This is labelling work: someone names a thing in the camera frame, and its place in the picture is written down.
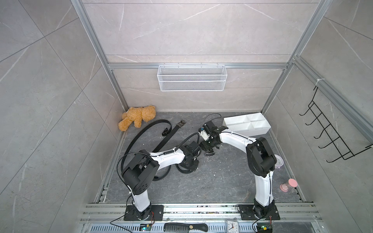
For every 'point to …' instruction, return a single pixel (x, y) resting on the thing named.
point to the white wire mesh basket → (189, 78)
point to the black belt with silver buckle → (193, 170)
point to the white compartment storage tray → (251, 124)
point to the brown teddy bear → (137, 115)
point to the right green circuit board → (264, 227)
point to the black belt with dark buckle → (164, 133)
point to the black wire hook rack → (345, 152)
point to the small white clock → (232, 225)
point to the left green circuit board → (145, 227)
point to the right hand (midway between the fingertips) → (207, 145)
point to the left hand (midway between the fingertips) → (195, 165)
